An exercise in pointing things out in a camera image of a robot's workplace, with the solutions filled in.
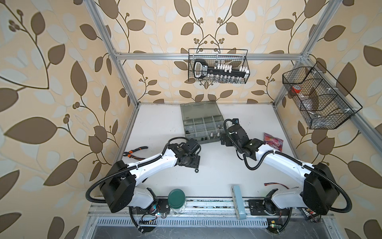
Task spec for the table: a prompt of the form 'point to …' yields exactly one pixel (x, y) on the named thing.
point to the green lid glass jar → (176, 199)
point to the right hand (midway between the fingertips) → (229, 135)
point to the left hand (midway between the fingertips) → (193, 161)
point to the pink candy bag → (273, 142)
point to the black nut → (196, 171)
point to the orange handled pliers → (128, 154)
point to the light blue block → (238, 202)
